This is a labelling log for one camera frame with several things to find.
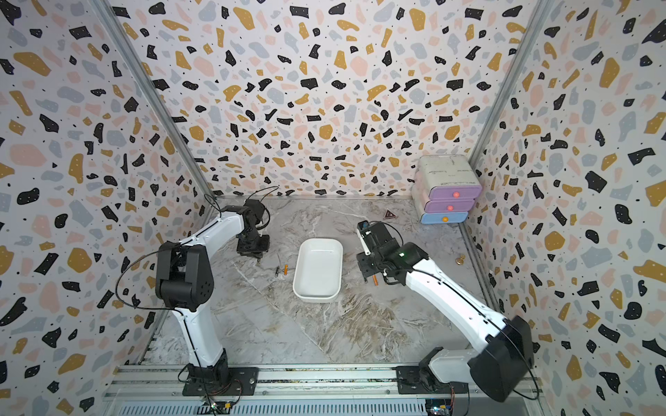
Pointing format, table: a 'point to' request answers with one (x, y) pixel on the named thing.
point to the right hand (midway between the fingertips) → (366, 258)
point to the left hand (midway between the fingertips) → (263, 253)
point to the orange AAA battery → (375, 280)
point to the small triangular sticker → (389, 214)
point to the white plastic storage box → (317, 269)
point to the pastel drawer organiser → (445, 188)
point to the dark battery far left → (277, 273)
